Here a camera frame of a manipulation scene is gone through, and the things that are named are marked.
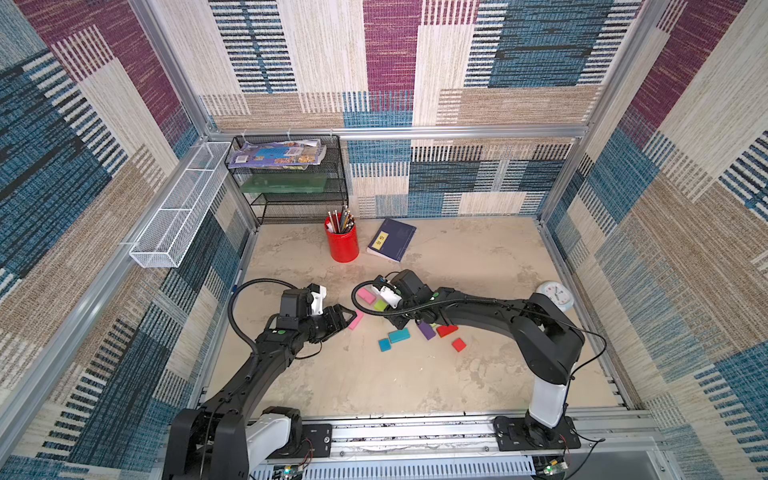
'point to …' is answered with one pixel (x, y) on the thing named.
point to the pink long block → (366, 295)
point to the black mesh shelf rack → (298, 207)
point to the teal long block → (399, 335)
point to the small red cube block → (458, 344)
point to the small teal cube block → (384, 345)
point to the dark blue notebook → (392, 239)
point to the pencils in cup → (340, 222)
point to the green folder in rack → (284, 183)
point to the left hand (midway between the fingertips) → (352, 318)
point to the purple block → (427, 330)
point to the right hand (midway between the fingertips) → (394, 311)
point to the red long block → (446, 330)
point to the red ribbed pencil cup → (343, 246)
